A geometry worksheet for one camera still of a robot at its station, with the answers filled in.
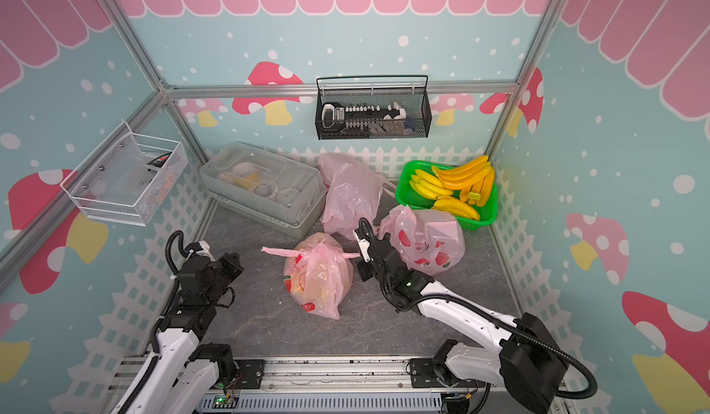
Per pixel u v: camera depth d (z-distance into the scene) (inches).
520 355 15.8
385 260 22.8
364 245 27.3
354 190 36.1
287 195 34.7
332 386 29.1
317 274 30.2
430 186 42.9
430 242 32.9
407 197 44.8
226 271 28.4
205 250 28.4
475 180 40.7
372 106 36.0
